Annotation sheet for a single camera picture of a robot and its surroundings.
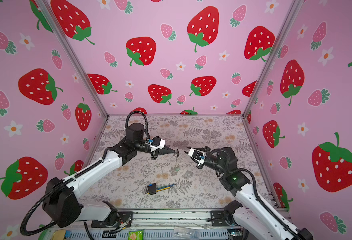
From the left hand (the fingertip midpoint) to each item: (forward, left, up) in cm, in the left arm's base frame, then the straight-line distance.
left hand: (174, 149), depth 68 cm
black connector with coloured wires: (-9, +14, -28) cm, 33 cm away
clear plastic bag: (-28, -4, -28) cm, 40 cm away
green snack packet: (-30, +18, -27) cm, 44 cm away
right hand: (+1, -6, +1) cm, 6 cm away
